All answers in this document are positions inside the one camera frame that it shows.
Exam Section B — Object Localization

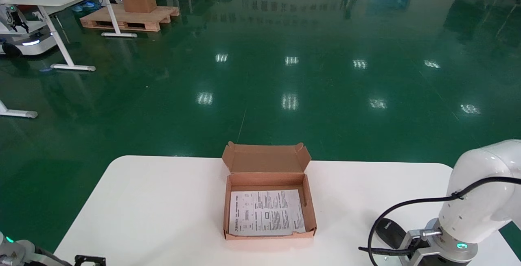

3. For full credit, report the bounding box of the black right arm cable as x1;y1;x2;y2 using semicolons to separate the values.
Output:
358;176;521;266

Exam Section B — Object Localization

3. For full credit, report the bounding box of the large wooden pallet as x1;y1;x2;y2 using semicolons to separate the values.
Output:
80;4;180;33

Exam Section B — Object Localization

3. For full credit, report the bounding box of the white mobile robot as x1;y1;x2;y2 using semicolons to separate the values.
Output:
0;0;57;58

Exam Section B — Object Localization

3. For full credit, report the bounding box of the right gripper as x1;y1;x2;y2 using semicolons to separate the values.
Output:
374;229;449;266

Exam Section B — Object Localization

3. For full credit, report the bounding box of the printed white instruction sheet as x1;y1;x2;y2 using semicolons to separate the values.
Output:
228;190;306;236

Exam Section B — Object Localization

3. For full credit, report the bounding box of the brown cardboard storage box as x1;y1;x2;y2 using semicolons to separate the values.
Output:
222;141;317;241

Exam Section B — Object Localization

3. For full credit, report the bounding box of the black computer mouse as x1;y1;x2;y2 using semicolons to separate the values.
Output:
374;217;408;251

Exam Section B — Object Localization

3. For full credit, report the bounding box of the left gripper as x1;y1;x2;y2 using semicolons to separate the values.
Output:
74;255;107;266

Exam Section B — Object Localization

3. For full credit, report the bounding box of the white table leg frame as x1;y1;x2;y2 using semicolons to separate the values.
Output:
0;100;38;119

